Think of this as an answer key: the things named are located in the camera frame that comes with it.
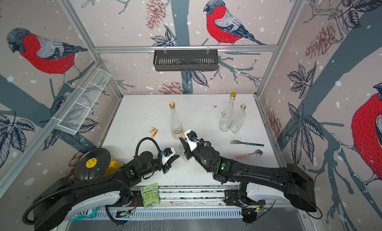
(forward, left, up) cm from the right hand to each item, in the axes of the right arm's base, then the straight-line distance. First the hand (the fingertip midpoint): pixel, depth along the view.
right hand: (183, 134), depth 70 cm
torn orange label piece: (+16, +26, -25) cm, 39 cm away
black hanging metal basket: (+60, +4, +4) cm, 60 cm away
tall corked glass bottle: (+14, +7, -14) cm, 21 cm away
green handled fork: (+10, -30, -26) cm, 41 cm away
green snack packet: (-22, +17, -23) cm, 36 cm away
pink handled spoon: (+3, -44, -25) cm, 51 cm away
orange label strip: (+15, +23, -25) cm, 37 cm away
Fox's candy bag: (-31, +44, -22) cm, 58 cm away
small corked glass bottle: (-6, 0, -3) cm, 7 cm away
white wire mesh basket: (+9, +63, -1) cm, 64 cm away
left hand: (-5, +3, -12) cm, 14 cm away
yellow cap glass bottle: (+20, -25, -10) cm, 33 cm away
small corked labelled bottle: (+18, -31, -11) cm, 38 cm away
